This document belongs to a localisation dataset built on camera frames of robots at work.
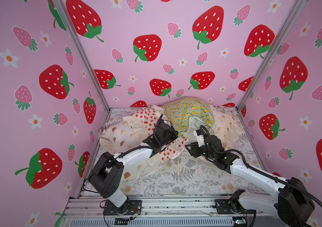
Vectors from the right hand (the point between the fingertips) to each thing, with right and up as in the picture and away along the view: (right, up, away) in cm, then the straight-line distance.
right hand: (186, 147), depth 80 cm
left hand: (-3, +9, +4) cm, 10 cm away
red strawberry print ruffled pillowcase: (-8, -3, +12) cm, 14 cm away
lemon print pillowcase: (-3, +22, +14) cm, 26 cm away
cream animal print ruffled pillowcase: (+30, +11, +16) cm, 36 cm away
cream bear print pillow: (-42, +5, +13) cm, 44 cm away
